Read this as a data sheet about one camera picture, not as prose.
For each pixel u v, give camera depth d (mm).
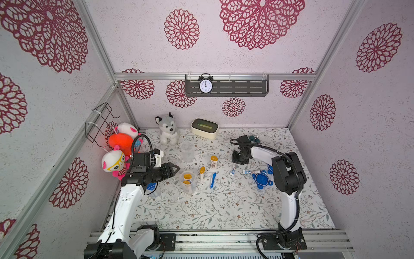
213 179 944
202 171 861
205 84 897
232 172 965
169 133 1023
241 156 873
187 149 1027
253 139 1042
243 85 937
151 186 779
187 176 833
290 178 551
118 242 393
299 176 564
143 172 600
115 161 792
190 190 852
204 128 1130
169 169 698
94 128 749
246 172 971
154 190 674
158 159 715
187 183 796
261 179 940
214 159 898
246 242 763
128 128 942
